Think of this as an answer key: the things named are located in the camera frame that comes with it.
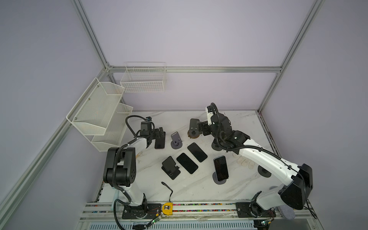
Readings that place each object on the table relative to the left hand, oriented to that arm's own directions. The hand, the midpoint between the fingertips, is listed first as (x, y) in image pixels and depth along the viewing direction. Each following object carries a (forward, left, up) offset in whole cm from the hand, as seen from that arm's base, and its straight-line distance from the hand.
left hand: (156, 132), depth 98 cm
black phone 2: (-4, -2, -7) cm, 9 cm away
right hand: (-9, -30, +22) cm, 38 cm away
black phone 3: (-26, -42, 0) cm, 49 cm away
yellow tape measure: (-45, -12, -5) cm, 47 cm away
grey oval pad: (-47, -73, -4) cm, 87 cm away
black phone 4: (-12, -29, -7) cm, 32 cm away
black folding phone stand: (-25, -11, +2) cm, 28 cm away
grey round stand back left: (-7, -15, -2) cm, 17 cm away
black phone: (-19, -22, -8) cm, 30 cm away
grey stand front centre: (-32, -38, -1) cm, 49 cm away
